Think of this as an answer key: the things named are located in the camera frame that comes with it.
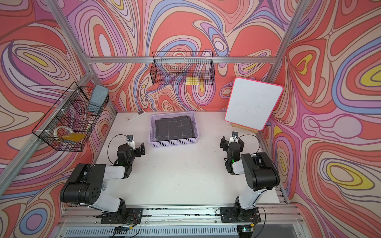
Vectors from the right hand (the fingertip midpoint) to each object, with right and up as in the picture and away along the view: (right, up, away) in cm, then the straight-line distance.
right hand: (232, 140), depth 95 cm
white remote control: (-71, +17, +20) cm, 76 cm away
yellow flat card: (-82, +4, -26) cm, 86 cm away
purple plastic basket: (-54, -1, +5) cm, 54 cm away
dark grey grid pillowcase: (-39, +8, +9) cm, 41 cm away
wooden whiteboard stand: (+7, +10, +11) cm, 16 cm away
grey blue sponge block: (-78, +27, -14) cm, 84 cm away
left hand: (-62, -1, -2) cm, 62 cm away
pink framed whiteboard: (+13, +24, -2) cm, 27 cm away
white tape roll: (-89, +9, -27) cm, 93 cm away
